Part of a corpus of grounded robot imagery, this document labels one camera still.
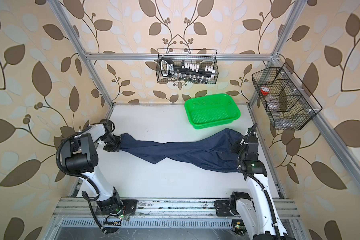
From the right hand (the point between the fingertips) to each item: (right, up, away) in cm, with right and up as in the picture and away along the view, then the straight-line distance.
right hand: (239, 142), depth 79 cm
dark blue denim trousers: (-13, -8, +11) cm, 18 cm away
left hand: (-71, -4, +16) cm, 73 cm away
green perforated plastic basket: (-9, +19, +37) cm, 42 cm away
